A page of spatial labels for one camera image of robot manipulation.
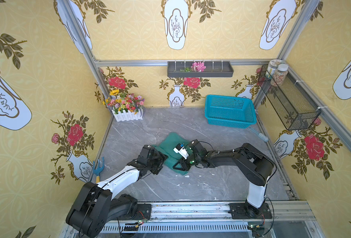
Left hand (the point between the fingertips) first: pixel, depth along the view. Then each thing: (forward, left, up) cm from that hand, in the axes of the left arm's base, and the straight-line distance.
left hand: (162, 158), depth 89 cm
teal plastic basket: (+41, -52, -4) cm, 66 cm away
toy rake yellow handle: (-4, +39, -6) cm, 40 cm away
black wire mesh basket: (+21, -75, +25) cm, 82 cm away
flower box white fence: (+33, +24, +10) cm, 43 cm away
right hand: (-2, -9, -2) cm, 9 cm away
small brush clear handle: (+17, -67, -2) cm, 69 cm away
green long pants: (+14, -3, -3) cm, 15 cm away
